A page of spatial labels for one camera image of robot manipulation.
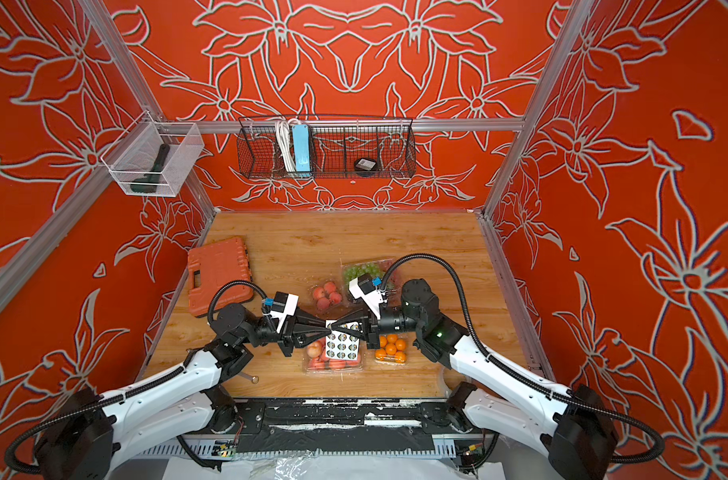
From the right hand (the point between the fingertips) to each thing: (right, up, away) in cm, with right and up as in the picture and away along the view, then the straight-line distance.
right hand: (334, 324), depth 62 cm
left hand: (-1, -1, +1) cm, 2 cm away
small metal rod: (-24, -20, +18) cm, 36 cm away
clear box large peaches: (-6, -15, +16) cm, 23 cm away
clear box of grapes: (+11, +9, +33) cm, 36 cm away
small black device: (+7, +43, +34) cm, 55 cm away
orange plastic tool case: (-44, +9, +37) cm, 59 cm away
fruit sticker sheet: (+1, -5, +2) cm, 6 cm away
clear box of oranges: (+14, -13, +20) cm, 28 cm away
